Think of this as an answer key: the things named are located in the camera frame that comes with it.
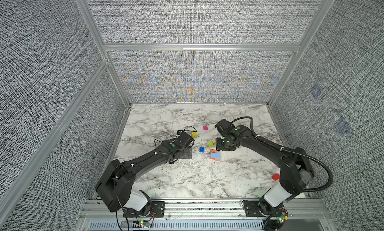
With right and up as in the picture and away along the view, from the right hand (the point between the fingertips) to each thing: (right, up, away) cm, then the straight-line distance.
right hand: (220, 146), depth 87 cm
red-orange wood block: (-3, -4, +4) cm, 7 cm away
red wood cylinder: (+17, -8, -27) cm, 33 cm away
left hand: (-22, -3, -1) cm, 22 cm away
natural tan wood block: (-1, -8, +3) cm, 9 cm away
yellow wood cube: (-15, +5, +15) cm, 22 cm away
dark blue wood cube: (-11, -3, +6) cm, 13 cm away
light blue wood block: (-2, -6, +4) cm, 8 cm away
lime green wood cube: (-4, 0, +10) cm, 11 cm away
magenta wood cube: (-7, +10, +18) cm, 21 cm away
